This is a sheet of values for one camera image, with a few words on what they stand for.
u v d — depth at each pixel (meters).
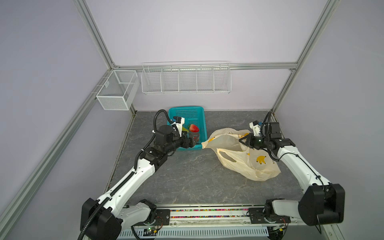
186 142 0.65
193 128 1.05
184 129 1.05
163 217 0.74
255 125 0.76
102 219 0.37
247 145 0.72
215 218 0.75
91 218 0.36
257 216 0.74
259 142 0.71
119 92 1.02
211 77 1.04
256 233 0.71
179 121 0.66
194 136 1.05
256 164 0.82
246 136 0.78
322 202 0.41
